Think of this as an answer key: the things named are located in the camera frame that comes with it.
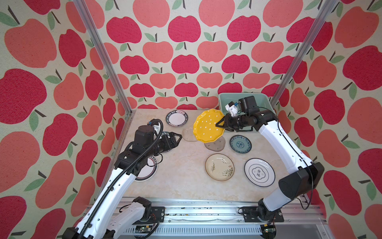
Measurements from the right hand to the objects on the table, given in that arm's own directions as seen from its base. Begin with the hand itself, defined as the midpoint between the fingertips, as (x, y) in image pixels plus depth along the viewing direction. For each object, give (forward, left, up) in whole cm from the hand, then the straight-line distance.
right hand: (218, 126), depth 76 cm
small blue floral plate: (+9, -19, -28) cm, 35 cm away
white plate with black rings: (-10, -28, -28) cm, 41 cm away
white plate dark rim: (+27, +29, -26) cm, 47 cm away
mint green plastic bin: (+38, -34, -12) cm, 53 cm away
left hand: (-12, +19, +2) cm, 23 cm away
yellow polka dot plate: (0, +7, -3) cm, 8 cm away
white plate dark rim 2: (-20, +22, +6) cm, 31 cm away
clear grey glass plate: (+5, -2, -27) cm, 27 cm away
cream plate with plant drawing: (-9, -4, -28) cm, 30 cm away
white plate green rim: (-17, +39, -27) cm, 50 cm away
